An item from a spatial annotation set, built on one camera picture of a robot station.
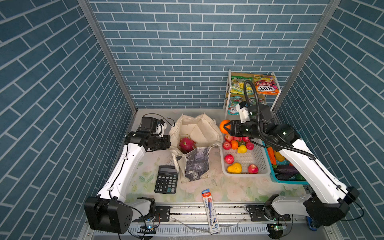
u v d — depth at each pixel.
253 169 0.84
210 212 0.74
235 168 0.84
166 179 0.83
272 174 0.79
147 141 0.53
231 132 0.60
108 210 0.37
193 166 0.76
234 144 0.94
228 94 0.87
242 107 0.59
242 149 0.94
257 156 0.91
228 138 0.97
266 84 0.85
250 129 0.55
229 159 0.87
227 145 0.94
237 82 0.85
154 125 0.63
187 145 0.89
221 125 0.68
